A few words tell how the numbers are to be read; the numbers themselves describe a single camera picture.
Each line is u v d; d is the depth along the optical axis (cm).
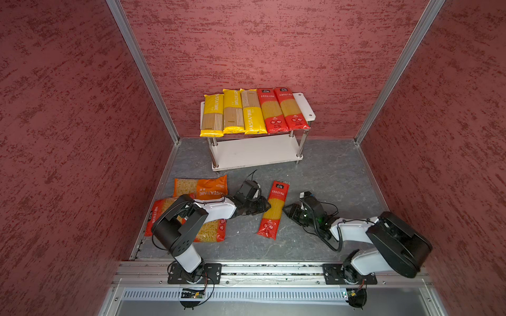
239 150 110
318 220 70
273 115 80
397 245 44
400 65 87
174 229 45
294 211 79
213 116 79
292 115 79
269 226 84
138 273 76
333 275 74
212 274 74
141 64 86
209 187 92
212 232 81
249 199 76
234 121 78
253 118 78
